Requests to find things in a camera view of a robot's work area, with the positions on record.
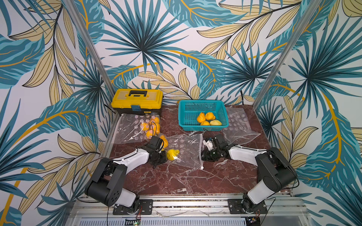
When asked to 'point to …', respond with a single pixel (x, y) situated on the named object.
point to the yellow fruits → (171, 154)
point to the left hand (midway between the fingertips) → (165, 161)
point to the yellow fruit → (205, 123)
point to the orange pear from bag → (201, 117)
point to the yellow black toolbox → (137, 100)
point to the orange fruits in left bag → (152, 128)
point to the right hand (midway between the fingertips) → (201, 157)
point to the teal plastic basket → (189, 110)
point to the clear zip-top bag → (238, 131)
